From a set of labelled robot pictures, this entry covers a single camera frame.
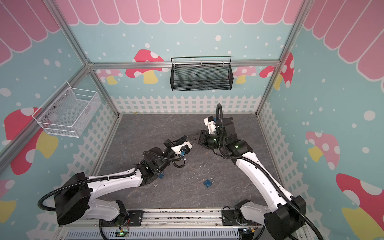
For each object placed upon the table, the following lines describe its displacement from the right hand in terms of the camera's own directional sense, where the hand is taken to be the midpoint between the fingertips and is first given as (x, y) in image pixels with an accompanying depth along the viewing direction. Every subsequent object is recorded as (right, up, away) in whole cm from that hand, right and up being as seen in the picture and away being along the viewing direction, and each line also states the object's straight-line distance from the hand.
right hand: (190, 138), depth 69 cm
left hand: (-4, +1, +5) cm, 6 cm away
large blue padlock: (+9, -27, +16) cm, 32 cm away
